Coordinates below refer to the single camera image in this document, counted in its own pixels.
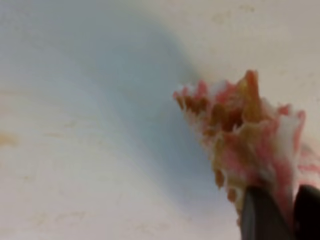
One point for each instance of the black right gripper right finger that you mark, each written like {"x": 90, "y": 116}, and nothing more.
{"x": 307, "y": 213}

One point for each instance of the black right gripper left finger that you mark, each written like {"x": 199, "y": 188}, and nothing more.
{"x": 261, "y": 218}

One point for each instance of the pink white striped rag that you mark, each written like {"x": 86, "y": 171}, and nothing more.
{"x": 249, "y": 141}

